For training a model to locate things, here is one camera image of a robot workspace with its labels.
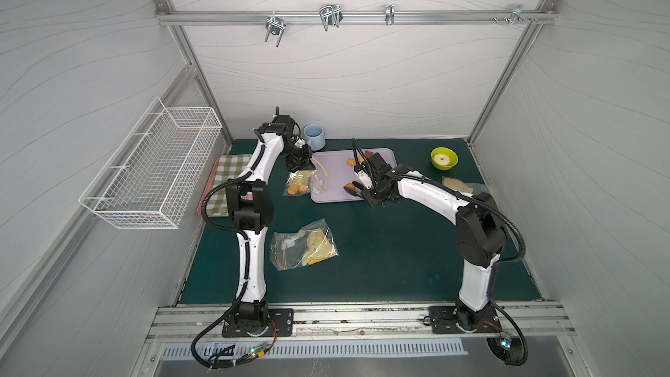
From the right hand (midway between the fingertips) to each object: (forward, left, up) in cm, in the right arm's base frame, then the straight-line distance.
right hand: (370, 192), depth 93 cm
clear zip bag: (+10, -40, -9) cm, 42 cm away
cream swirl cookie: (+8, +8, -8) cm, 14 cm away
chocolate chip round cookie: (+5, +26, -6) cm, 27 cm away
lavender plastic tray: (+11, +12, -2) cm, 16 cm away
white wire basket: (-15, +60, +24) cm, 67 cm away
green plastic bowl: (+26, -36, -6) cm, 45 cm away
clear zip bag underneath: (+5, +24, -1) cm, 25 cm away
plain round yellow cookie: (+5, +31, -7) cm, 32 cm away
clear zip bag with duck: (-17, +21, -7) cm, 28 cm away
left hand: (+7, +20, +6) cm, 22 cm away
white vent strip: (-48, +43, 0) cm, 65 cm away
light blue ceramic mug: (+29, +24, 0) cm, 38 cm away
